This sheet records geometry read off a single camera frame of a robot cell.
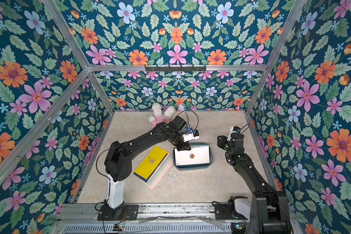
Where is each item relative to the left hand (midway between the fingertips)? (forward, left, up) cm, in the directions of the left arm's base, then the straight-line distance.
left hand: (191, 145), depth 86 cm
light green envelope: (-9, +21, -12) cm, 26 cm away
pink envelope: (-12, +20, -12) cm, 26 cm away
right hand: (+3, -18, +3) cm, 18 cm away
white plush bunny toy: (+28, +22, -3) cm, 35 cm away
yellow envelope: (-3, +26, -11) cm, 28 cm away
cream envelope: (-2, -4, -8) cm, 9 cm away
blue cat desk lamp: (+2, +2, +15) cm, 15 cm away
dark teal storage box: (-9, -1, -10) cm, 14 cm away
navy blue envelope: (-13, +30, -11) cm, 34 cm away
